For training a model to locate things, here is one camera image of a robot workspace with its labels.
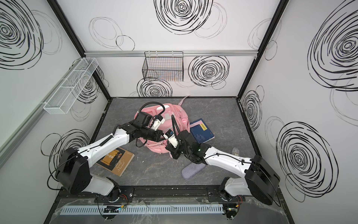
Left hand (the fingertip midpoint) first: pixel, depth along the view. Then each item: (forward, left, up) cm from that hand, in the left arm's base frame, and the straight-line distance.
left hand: (167, 137), depth 80 cm
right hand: (-7, +1, -1) cm, 7 cm away
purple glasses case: (-14, -15, -11) cm, 24 cm away
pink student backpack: (+20, -3, -8) cm, 22 cm away
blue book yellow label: (+12, -22, -14) cm, 29 cm away
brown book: (-11, +31, -14) cm, 36 cm away
